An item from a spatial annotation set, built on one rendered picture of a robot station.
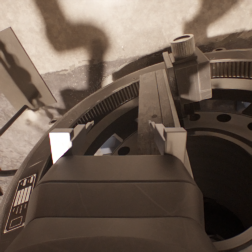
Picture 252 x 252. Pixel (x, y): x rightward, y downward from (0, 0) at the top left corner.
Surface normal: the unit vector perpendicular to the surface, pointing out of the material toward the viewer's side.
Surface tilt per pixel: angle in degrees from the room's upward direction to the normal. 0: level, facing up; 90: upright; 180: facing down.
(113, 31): 0
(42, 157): 90
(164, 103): 90
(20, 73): 0
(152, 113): 90
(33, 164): 90
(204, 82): 2
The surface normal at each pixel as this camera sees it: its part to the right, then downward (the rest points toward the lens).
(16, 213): -0.32, -0.75
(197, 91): -0.07, 0.62
